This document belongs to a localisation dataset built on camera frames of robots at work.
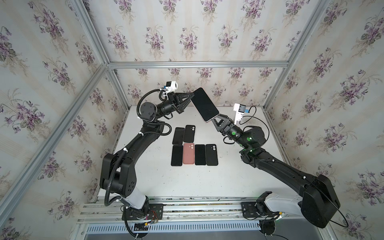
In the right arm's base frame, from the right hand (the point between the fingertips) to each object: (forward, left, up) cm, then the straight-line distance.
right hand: (208, 116), depth 61 cm
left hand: (+5, +6, +7) cm, 10 cm away
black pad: (+4, +2, -40) cm, 41 cm away
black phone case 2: (+3, -5, -41) cm, 41 cm away
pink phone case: (+4, +9, -40) cm, 41 cm away
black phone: (+18, +17, -39) cm, 46 cm away
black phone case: (+21, +9, -40) cm, 46 cm away
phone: (+1, +16, -39) cm, 42 cm away
